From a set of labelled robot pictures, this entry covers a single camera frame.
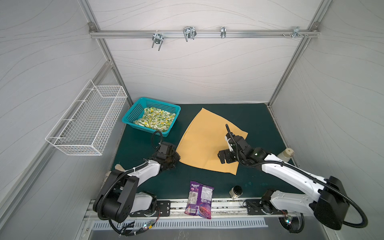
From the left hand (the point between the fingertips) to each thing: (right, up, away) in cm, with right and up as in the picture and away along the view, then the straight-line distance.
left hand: (182, 154), depth 91 cm
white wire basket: (-44, +17, -24) cm, 52 cm away
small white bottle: (+59, +2, -8) cm, 60 cm away
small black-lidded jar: (+27, -13, -21) cm, 36 cm away
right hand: (+26, +5, -9) cm, 28 cm away
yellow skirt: (+11, +4, +5) cm, 12 cm away
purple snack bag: (+10, -18, -18) cm, 27 cm away
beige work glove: (-39, -6, -3) cm, 40 cm away
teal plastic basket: (-36, +27, +17) cm, 48 cm away
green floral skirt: (-20, +22, +14) cm, 33 cm away
